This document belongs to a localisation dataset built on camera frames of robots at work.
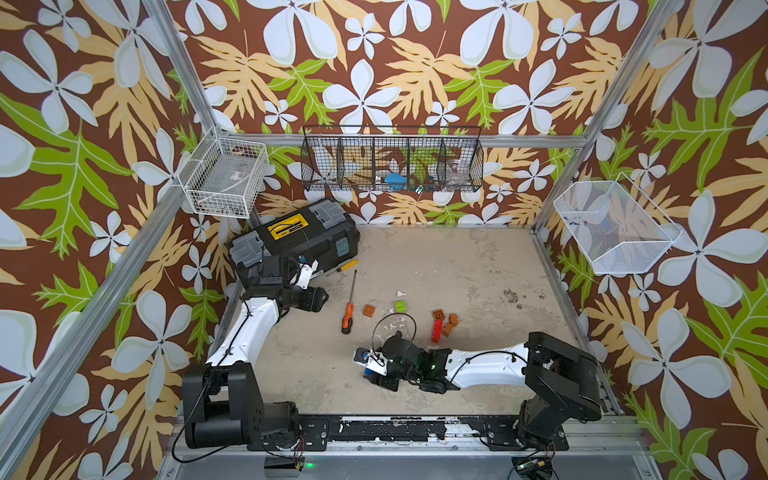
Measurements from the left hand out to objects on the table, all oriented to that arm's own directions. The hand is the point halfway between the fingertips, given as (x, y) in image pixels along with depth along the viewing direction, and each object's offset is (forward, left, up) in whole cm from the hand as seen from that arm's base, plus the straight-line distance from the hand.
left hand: (315, 289), depth 88 cm
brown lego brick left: (-1, -16, -11) cm, 19 cm away
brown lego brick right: (-3, -43, -12) cm, 45 cm away
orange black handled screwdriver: (-1, -10, -11) cm, 15 cm away
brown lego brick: (-8, -40, -11) cm, 42 cm away
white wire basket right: (+8, -86, +16) cm, 88 cm away
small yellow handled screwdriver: (+17, -6, -12) cm, 22 cm away
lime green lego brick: (-1, -26, -9) cm, 28 cm away
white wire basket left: (+25, +27, +22) cm, 43 cm away
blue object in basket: (+30, -24, +17) cm, 42 cm away
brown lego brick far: (-3, -38, -10) cm, 39 cm away
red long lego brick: (-7, -37, -12) cm, 40 cm away
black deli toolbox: (+19, 0, +5) cm, 20 cm away
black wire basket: (+41, -23, +18) cm, 50 cm away
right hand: (-20, -15, -8) cm, 26 cm away
